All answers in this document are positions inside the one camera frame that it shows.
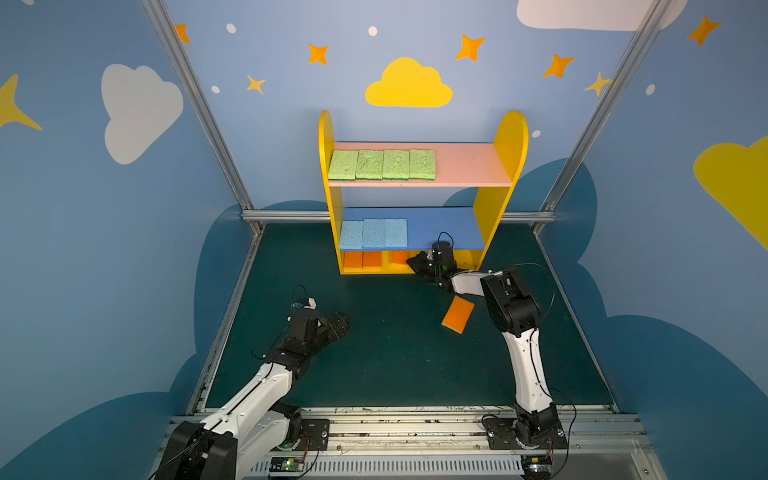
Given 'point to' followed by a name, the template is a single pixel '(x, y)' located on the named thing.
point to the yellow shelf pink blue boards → (395, 200)
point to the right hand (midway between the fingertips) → (406, 256)
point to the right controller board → (536, 466)
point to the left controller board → (286, 464)
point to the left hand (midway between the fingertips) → (338, 320)
